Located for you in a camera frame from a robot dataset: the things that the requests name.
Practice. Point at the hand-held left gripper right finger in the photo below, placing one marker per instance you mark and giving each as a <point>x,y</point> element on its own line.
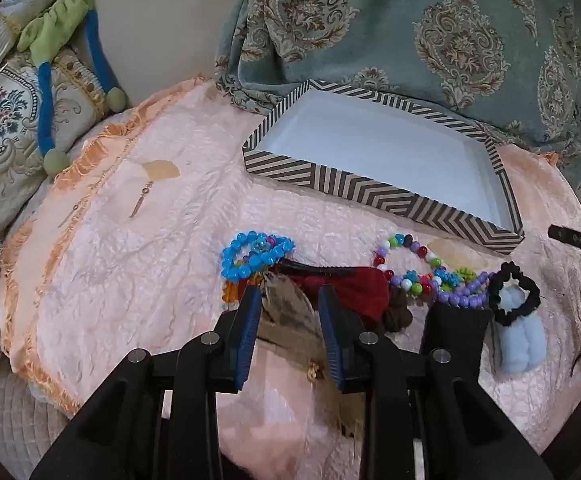
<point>331,340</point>

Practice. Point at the green and blue plush toy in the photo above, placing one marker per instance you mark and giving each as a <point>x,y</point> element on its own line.
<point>58,25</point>

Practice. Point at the light blue fluffy scrunchie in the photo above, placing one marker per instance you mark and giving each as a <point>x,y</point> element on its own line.
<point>515,350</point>

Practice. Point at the striped cardboard box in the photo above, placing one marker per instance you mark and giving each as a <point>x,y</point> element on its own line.
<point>370,190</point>

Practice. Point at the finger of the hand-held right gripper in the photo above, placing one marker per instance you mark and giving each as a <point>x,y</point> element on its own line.
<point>575,239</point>

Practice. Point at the gold dangling earring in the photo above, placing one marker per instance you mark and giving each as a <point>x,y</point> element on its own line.
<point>73,212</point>
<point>138,205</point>

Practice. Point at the brown feather hair clip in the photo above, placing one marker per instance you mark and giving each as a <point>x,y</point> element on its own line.
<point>285,305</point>

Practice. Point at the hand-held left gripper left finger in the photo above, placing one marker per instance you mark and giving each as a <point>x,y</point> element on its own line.
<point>249,335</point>

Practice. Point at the floral embroidered cushion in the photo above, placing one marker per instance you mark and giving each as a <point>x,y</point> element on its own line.
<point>0,125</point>

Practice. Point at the red bow hair clip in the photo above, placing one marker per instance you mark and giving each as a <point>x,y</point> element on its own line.
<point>365,290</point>

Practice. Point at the brown scrunchie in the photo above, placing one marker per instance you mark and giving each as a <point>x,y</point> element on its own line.
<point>398,317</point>

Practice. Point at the beige quilted mat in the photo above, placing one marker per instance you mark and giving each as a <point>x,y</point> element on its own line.
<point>15,410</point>

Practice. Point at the black scrunchie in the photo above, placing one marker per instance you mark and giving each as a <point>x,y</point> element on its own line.
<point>495,305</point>

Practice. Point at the beige paper tag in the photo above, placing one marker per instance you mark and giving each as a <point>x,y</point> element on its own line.
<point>453,255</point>
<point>160,170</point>

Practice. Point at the black cloth pouch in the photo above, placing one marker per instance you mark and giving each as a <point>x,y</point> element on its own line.
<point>455,330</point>

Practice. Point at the plain beige cushion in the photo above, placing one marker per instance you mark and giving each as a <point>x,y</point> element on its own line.
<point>170,35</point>

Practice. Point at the teal damask blanket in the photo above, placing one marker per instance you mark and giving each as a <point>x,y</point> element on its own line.
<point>420,35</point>

